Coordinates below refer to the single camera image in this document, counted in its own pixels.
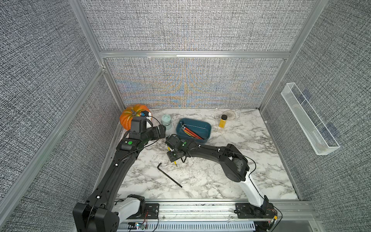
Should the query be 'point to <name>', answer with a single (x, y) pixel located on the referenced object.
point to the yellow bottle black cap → (222, 121)
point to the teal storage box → (202, 128)
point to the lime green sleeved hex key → (188, 134)
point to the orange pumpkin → (133, 111)
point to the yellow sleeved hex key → (175, 162)
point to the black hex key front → (167, 176)
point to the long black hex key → (182, 123)
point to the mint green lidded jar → (166, 121)
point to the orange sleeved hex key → (189, 133)
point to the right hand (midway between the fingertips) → (170, 151)
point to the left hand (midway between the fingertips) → (160, 126)
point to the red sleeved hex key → (192, 133)
